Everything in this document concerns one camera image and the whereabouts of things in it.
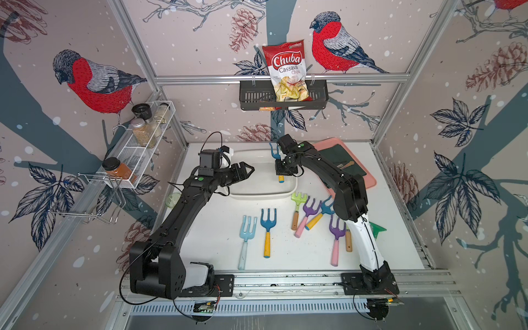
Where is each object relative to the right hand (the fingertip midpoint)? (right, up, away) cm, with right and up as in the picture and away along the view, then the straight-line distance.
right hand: (276, 172), depth 97 cm
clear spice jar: (-49, +26, -11) cm, 57 cm away
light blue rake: (-13, -26, -11) cm, 31 cm away
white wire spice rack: (-53, +7, -22) cm, 58 cm away
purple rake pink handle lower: (+26, -25, -10) cm, 37 cm away
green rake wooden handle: (+10, -13, 0) cm, 16 cm away
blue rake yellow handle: (-4, -22, -8) cm, 24 cm away
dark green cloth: (+37, +8, +19) cm, 42 cm away
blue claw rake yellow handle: (+2, -2, -4) cm, 5 cm away
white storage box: (-7, -6, +7) cm, 12 cm away
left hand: (-11, +3, -16) cm, 20 cm away
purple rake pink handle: (+14, -18, -3) cm, 23 cm away
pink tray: (+49, -5, +8) cm, 50 cm away
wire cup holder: (-55, -5, -36) cm, 66 cm away
